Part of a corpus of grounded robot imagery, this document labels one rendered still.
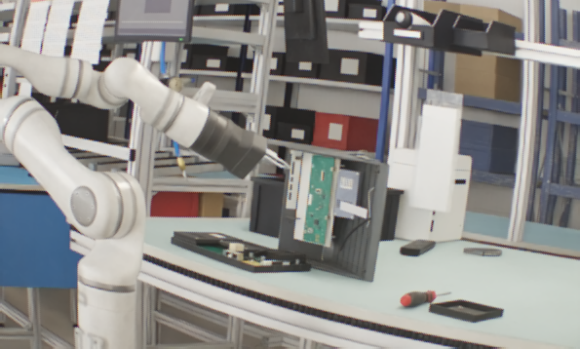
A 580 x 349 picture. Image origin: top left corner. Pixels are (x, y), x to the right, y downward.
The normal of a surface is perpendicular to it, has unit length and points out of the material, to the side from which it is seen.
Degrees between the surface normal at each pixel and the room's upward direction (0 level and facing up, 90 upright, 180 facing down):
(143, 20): 101
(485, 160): 90
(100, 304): 90
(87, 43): 90
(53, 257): 90
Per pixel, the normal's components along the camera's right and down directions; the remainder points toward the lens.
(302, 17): -0.86, 0.12
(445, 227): 0.72, 0.12
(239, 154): -0.10, 0.62
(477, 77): -0.69, -0.03
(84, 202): -0.47, -0.11
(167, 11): -0.33, 0.21
